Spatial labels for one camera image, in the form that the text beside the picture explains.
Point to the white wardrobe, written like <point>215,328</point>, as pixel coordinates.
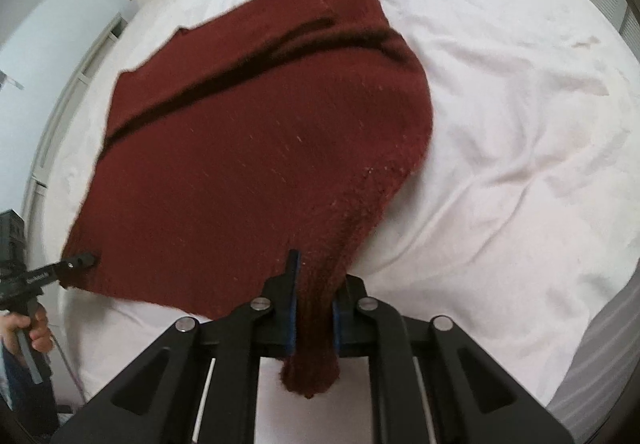
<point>631,28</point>

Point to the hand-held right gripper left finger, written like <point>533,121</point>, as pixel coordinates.
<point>292,284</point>

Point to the person's left hand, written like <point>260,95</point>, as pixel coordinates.
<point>37,331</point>

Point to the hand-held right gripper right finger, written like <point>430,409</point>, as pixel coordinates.
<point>337,324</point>

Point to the white duvet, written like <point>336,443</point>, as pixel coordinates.
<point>500,123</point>

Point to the dark red knit sweater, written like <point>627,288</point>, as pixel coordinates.
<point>250,123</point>

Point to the grey striped bed sheet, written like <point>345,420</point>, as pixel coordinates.
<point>605,349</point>

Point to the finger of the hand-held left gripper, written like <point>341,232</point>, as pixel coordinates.
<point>80,262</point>

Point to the person's blue trousers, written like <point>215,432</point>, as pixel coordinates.
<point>15,389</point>

